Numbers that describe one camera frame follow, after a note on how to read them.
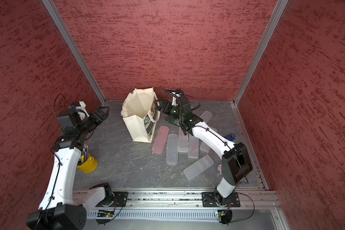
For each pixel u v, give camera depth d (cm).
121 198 74
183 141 95
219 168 83
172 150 92
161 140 98
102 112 64
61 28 78
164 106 68
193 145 93
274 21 76
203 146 93
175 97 61
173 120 108
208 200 74
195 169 85
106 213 71
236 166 44
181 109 59
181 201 74
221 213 71
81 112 56
